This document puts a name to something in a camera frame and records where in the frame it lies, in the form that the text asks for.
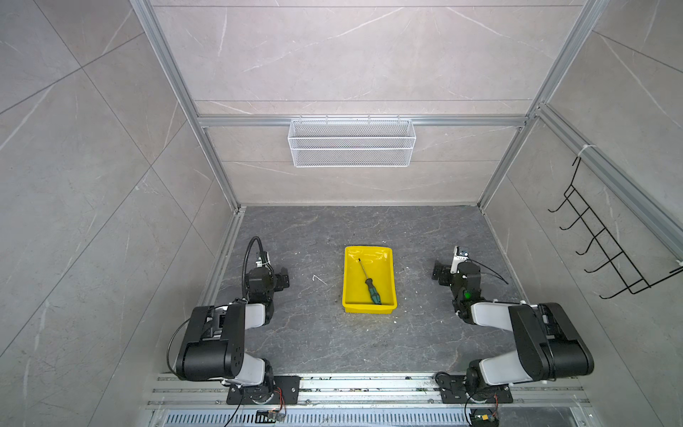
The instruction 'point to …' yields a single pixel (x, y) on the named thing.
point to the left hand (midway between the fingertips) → (272, 266)
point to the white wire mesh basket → (352, 143)
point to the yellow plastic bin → (379, 265)
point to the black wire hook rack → (609, 248)
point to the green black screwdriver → (373, 292)
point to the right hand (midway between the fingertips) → (453, 262)
